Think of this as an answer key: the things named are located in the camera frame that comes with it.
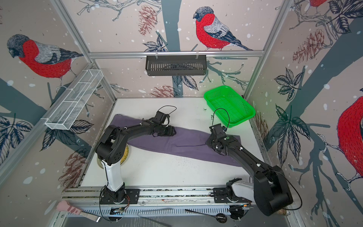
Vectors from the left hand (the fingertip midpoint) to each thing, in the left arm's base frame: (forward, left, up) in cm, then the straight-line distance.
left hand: (175, 130), depth 96 cm
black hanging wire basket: (+44, 0, +24) cm, 50 cm away
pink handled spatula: (-44, +53, 0) cm, 68 cm away
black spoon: (-48, -25, -2) cm, 54 cm away
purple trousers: (-8, -9, -3) cm, 12 cm away
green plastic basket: (+26, -44, -5) cm, 52 cm away
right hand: (-9, -22, +3) cm, 24 cm away
